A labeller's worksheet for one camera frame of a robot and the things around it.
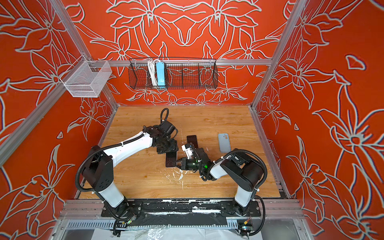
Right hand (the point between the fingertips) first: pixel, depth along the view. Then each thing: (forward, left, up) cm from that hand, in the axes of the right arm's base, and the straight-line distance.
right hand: (171, 165), depth 80 cm
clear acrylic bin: (+48, +54, +25) cm, 77 cm away
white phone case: (+19, -34, -8) cm, 39 cm away
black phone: (+3, 0, 0) cm, 3 cm away
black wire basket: (+54, -5, +23) cm, 59 cm away
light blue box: (+47, +7, +27) cm, 55 cm away
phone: (+22, -12, -8) cm, 26 cm away
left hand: (+9, -1, +1) cm, 10 cm away
